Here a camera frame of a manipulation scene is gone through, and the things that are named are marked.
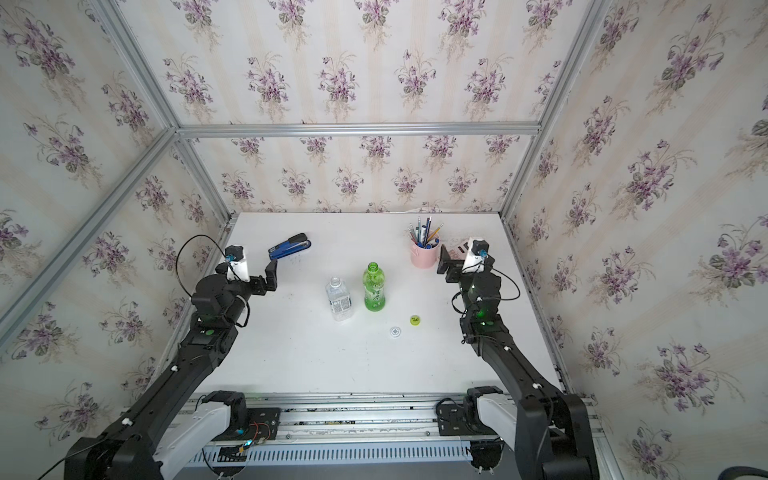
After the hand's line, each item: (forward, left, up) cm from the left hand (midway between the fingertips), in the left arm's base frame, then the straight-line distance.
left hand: (263, 259), depth 78 cm
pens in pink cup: (+19, -46, -12) cm, 52 cm away
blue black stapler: (+22, -1, -20) cm, 29 cm away
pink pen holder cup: (+15, -47, -19) cm, 53 cm away
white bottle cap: (-11, -36, -21) cm, 43 cm away
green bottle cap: (-8, -42, -21) cm, 48 cm away
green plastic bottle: (-4, -30, -7) cm, 31 cm away
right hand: (+3, -55, +2) cm, 55 cm away
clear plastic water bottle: (-7, -20, -10) cm, 23 cm away
